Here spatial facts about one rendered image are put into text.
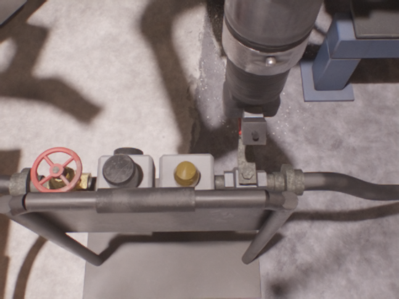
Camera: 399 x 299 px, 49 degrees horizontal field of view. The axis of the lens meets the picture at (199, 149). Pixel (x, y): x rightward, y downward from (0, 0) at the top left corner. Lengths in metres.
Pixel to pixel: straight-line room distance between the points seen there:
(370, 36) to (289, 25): 0.70
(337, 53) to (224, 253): 0.56
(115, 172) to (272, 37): 0.31
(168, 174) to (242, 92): 0.20
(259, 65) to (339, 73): 0.77
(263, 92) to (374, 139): 0.79
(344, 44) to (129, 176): 0.67
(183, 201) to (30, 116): 0.83
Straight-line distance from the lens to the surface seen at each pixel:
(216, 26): 1.37
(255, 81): 0.49
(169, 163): 0.66
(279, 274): 1.10
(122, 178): 0.61
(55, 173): 0.64
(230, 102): 0.56
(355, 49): 1.13
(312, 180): 0.68
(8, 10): 1.42
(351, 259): 1.15
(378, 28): 1.11
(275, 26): 0.40
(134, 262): 1.09
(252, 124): 0.55
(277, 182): 0.67
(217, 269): 1.08
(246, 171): 0.64
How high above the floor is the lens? 1.08
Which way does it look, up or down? 68 degrees down
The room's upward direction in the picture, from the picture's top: straight up
